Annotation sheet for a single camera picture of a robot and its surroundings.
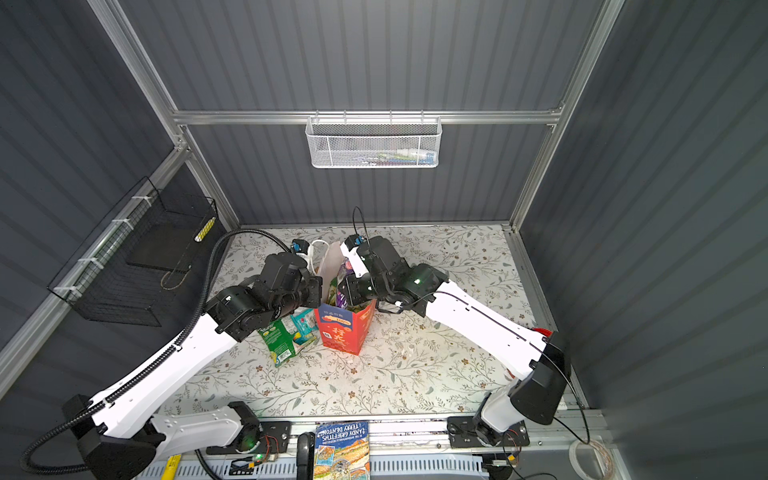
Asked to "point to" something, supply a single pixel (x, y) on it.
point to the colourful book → (342, 451)
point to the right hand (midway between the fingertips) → (341, 290)
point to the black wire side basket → (152, 239)
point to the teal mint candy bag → (305, 326)
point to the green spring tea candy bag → (280, 342)
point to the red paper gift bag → (341, 330)
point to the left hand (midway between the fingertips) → (319, 280)
